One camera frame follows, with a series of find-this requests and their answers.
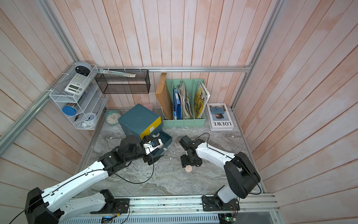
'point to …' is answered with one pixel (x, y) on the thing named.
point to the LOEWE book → (219, 118)
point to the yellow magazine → (202, 97)
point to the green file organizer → (190, 85)
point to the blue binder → (176, 105)
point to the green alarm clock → (112, 116)
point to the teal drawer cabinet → (140, 121)
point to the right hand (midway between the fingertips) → (188, 162)
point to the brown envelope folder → (162, 94)
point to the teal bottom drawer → (165, 138)
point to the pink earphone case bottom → (157, 135)
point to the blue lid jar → (69, 110)
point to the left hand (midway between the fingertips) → (157, 147)
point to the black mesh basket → (110, 83)
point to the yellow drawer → (154, 125)
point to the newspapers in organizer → (186, 110)
